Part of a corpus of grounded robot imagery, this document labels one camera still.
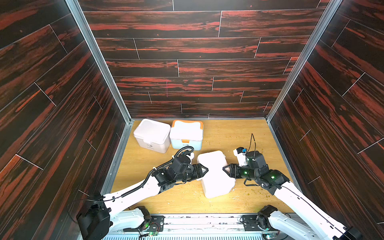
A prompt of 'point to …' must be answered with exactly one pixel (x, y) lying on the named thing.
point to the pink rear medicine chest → (153, 135)
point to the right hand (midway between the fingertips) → (228, 166)
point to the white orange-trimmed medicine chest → (186, 133)
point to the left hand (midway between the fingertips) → (206, 172)
